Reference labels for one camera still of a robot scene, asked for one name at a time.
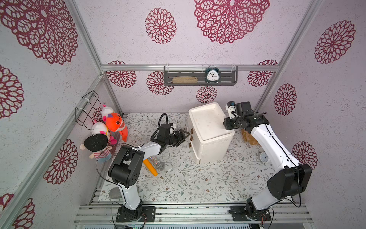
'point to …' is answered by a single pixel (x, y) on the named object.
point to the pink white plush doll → (100, 128)
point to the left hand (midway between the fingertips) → (188, 136)
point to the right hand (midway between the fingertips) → (225, 120)
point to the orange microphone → (148, 164)
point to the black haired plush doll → (97, 143)
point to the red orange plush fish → (115, 123)
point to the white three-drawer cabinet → (211, 140)
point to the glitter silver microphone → (155, 162)
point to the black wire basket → (85, 116)
